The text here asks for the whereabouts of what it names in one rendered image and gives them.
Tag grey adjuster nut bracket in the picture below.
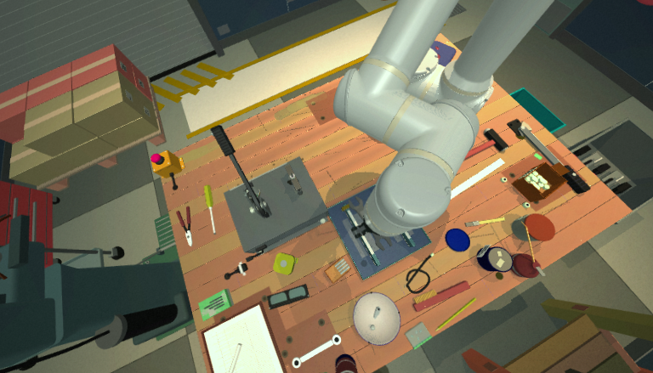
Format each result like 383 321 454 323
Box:
284 164 305 195

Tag orange small brush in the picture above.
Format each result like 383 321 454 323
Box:
325 257 354 285

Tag white ring spanner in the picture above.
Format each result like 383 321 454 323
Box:
290 334 343 370

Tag yellow-green tape measure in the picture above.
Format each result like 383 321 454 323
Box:
272 252 298 276

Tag dark round tin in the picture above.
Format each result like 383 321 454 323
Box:
334 353 359 373

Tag yellow handled knife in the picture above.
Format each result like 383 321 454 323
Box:
463 216 507 229

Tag grey roller door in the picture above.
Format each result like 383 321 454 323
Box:
0 0 218 94

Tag yellow stick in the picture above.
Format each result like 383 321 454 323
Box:
520 219 547 278

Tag yellow-green handled screwdriver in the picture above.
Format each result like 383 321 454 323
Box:
203 184 218 235

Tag red handled black hammer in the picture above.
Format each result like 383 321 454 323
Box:
463 127 510 161

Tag teal bin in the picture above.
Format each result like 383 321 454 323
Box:
508 87 568 135

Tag green ribbed block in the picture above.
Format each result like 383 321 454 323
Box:
154 213 178 252

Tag yellow-green pencil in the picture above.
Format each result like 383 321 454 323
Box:
434 297 479 333

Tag red tool cabinet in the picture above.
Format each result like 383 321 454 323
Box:
0 178 55 268

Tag black cable loop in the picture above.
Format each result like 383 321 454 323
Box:
405 252 435 295

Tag yellow box with red button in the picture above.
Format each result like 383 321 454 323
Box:
150 150 185 191

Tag grey tool rack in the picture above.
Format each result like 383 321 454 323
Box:
567 119 653 212

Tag brown box of white parts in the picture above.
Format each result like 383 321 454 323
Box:
511 162 569 204

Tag blue tool tray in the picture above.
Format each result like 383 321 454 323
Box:
326 185 433 281

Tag red bar brush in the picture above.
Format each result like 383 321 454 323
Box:
412 280 472 314

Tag black safety glasses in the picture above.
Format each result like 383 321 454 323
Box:
266 284 311 310

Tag white round lid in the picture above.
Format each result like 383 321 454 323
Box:
352 291 402 347

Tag grey handbrake base plate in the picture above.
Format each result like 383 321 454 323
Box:
223 156 331 255

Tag grey-green card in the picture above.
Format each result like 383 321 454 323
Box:
405 321 434 351

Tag dark red tin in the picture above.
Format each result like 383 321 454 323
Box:
510 252 542 280

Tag black and grey bar clamp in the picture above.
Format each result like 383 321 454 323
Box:
506 118 593 195

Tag teal grey workshop machine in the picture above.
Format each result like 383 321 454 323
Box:
0 196 196 373

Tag dark blue labelled tin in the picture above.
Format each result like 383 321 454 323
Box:
475 245 514 273

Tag black-grip handbrake lever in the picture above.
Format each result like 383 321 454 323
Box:
210 125 272 219

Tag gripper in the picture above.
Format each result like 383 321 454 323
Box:
351 222 377 242

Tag blue disc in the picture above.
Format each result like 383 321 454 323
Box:
444 228 472 253

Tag red handled pliers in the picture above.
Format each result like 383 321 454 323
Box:
175 206 195 247

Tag green card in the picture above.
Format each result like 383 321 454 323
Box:
197 289 235 322

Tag brown clipboard with paper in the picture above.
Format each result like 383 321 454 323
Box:
201 302 287 373

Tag red disc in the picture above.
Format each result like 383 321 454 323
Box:
524 213 557 243

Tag olive and wooden crate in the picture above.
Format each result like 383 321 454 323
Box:
460 298 653 373

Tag cardboard boxes on red pallet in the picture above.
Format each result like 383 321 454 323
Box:
0 43 168 192

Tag white ruler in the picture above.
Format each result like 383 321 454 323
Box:
450 157 507 201

